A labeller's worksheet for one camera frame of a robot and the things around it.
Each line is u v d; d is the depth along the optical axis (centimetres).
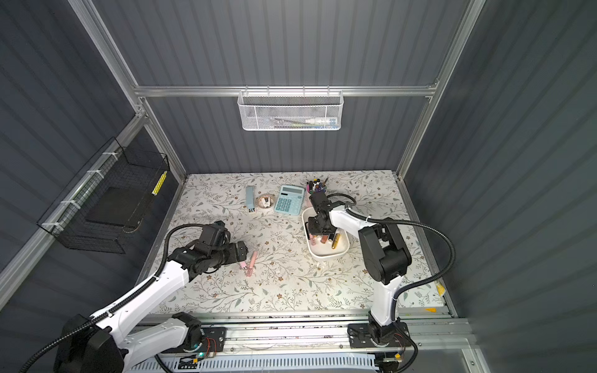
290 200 108
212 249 63
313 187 100
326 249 94
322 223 72
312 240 92
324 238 96
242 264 88
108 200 74
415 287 52
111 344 40
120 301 44
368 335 73
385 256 51
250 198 112
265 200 108
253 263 89
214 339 72
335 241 96
